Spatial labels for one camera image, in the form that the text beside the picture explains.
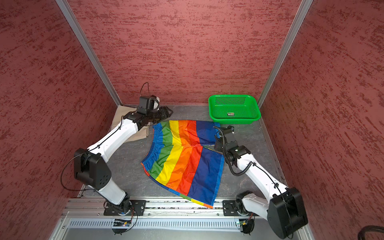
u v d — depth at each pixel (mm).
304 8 713
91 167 438
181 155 928
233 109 1173
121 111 1120
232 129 749
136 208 742
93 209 758
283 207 396
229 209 736
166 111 771
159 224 775
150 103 660
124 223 710
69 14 730
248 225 702
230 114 1148
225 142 628
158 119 755
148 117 695
